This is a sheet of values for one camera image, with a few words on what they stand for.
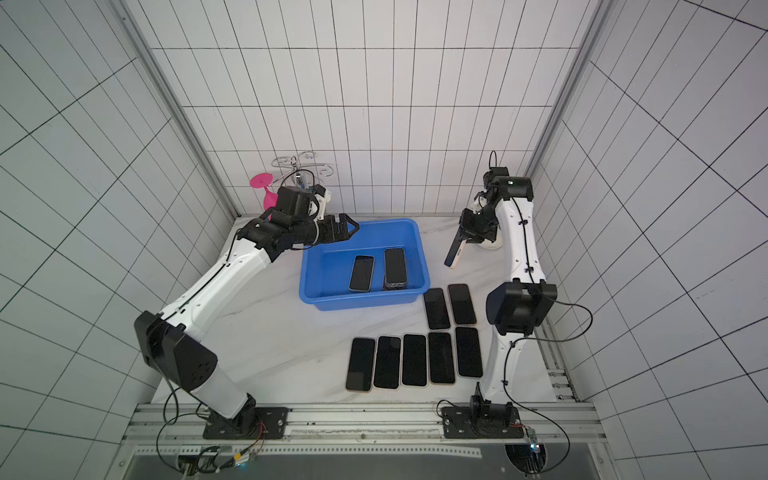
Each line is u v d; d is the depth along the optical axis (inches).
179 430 27.9
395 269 39.7
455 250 31.9
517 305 20.5
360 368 32.0
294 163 36.3
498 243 40.2
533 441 27.4
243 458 26.4
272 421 28.8
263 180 35.7
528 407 25.0
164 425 26.4
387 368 32.6
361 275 39.7
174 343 16.2
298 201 23.4
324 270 39.3
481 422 26.1
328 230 26.9
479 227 28.5
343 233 27.0
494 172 26.6
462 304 37.1
